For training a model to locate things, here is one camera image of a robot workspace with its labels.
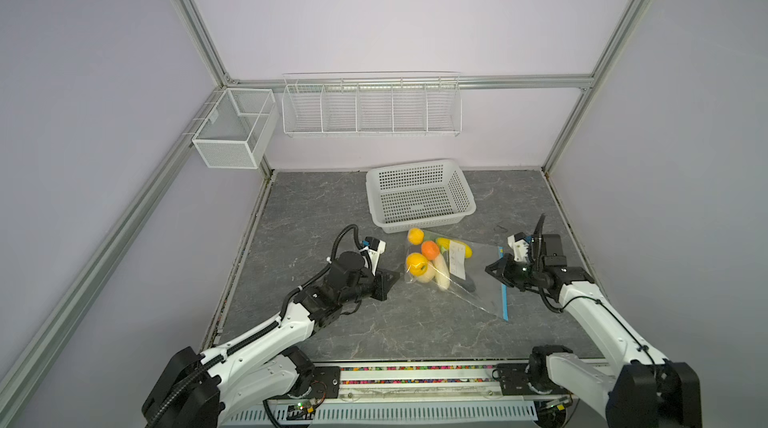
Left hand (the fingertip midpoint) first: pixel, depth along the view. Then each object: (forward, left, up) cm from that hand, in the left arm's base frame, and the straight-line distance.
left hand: (399, 280), depth 77 cm
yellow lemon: (+5, -5, -1) cm, 7 cm away
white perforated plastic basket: (+39, -8, -13) cm, 42 cm away
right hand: (+3, -26, -5) cm, 26 cm away
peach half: (+17, -6, -6) cm, 19 cm away
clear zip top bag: (+5, -18, -6) cm, 20 cm away
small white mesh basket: (+54, +51, +10) cm, 75 cm away
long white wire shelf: (+54, +5, +17) cm, 57 cm away
